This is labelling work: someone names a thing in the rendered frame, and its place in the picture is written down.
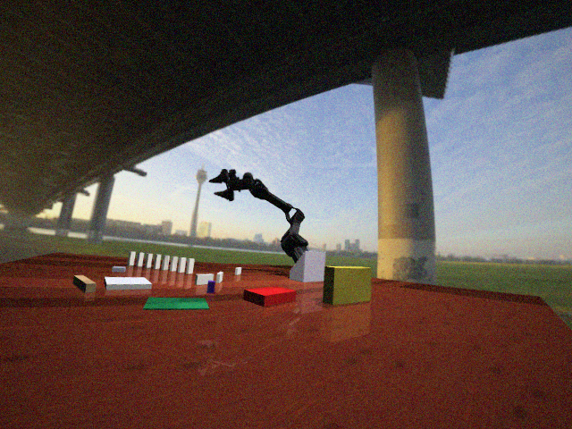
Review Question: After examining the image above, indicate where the red rectangular block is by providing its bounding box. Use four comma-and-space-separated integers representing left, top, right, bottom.
243, 287, 297, 307

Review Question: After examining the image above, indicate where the green flat rectangular mat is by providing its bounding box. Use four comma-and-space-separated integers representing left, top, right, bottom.
143, 297, 209, 310

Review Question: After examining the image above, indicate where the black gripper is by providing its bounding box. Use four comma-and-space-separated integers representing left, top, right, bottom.
209, 169, 242, 201

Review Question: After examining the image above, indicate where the tan rectangular block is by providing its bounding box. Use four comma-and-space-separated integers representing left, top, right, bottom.
73, 275, 97, 293

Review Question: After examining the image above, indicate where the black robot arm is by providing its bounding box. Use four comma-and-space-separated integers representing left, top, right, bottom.
229, 169, 308, 264

